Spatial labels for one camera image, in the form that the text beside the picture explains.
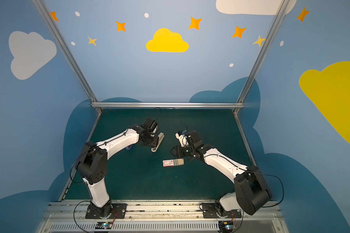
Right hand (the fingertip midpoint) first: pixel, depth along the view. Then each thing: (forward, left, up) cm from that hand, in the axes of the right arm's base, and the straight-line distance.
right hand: (175, 149), depth 84 cm
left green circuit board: (-38, +34, -12) cm, 52 cm away
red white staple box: (-3, +2, -11) cm, 12 cm away
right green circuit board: (-35, -28, -13) cm, 46 cm away
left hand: (+7, +13, -4) cm, 15 cm away
